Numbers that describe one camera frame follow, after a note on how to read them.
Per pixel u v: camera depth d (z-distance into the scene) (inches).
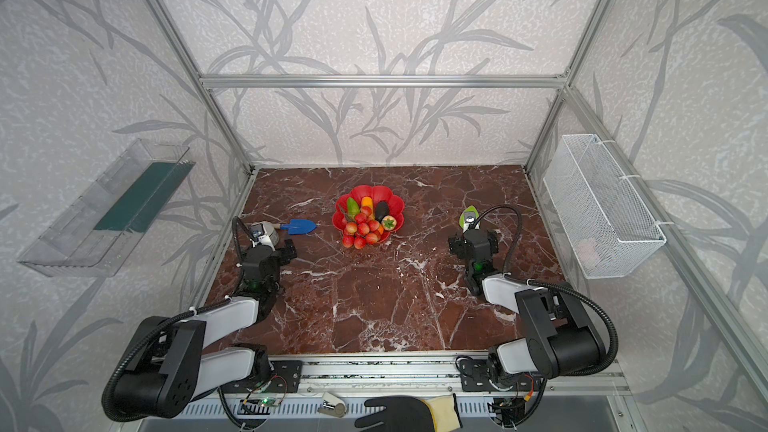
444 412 26.9
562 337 17.1
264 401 27.9
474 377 28.6
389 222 37.9
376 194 42.5
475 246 27.3
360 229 35.9
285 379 28.4
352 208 40.3
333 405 26.8
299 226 40.3
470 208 42.5
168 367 16.4
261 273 26.6
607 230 24.0
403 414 26.2
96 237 25.1
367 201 41.5
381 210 41.0
